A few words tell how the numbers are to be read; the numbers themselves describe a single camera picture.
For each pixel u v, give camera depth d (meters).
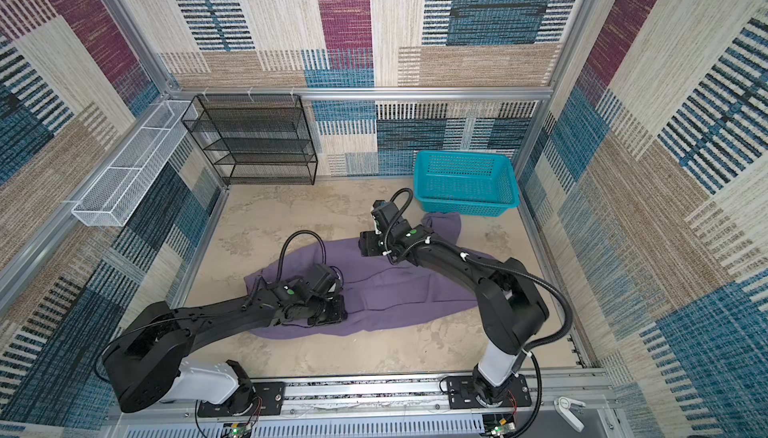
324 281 0.68
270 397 0.74
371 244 0.78
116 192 0.72
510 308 0.46
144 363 0.42
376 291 0.91
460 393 0.74
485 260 0.51
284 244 0.76
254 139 1.11
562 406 0.70
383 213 0.68
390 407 0.73
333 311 0.75
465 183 1.19
